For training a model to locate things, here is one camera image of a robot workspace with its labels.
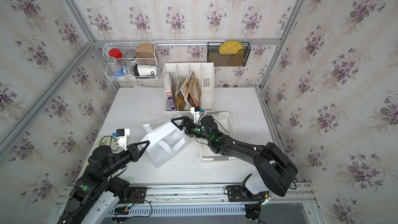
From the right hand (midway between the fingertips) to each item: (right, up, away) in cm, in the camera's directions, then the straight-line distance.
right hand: (176, 124), depth 73 cm
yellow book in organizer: (-1, +12, +17) cm, 21 cm away
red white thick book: (-7, +9, +20) cm, 23 cm away
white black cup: (-22, +30, +20) cm, 43 cm away
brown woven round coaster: (+35, +38, +25) cm, 57 cm away
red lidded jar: (-39, +41, +19) cm, 59 cm away
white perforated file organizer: (+14, +30, +30) cm, 44 cm away
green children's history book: (-23, -4, -14) cm, 28 cm away
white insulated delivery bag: (-5, -6, -3) cm, 9 cm away
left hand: (-10, -9, -6) cm, 15 cm away
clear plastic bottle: (-38, +30, +17) cm, 51 cm away
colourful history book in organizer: (+8, +14, +25) cm, 29 cm away
